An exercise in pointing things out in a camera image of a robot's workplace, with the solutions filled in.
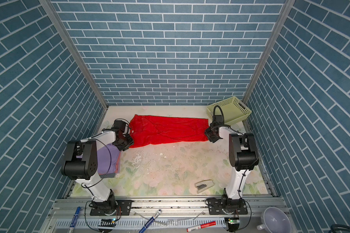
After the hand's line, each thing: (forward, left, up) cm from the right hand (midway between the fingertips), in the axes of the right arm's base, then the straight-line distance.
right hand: (206, 134), depth 102 cm
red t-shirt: (0, +38, +1) cm, 38 cm away
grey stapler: (-34, +3, -1) cm, 34 cm away
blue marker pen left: (-55, +65, 0) cm, 85 cm away
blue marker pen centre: (-56, +31, 0) cm, 64 cm away
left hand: (-12, +48, 0) cm, 50 cm away
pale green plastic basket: (+27, -23, 0) cm, 35 cm away
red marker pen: (-53, +4, 0) cm, 53 cm away
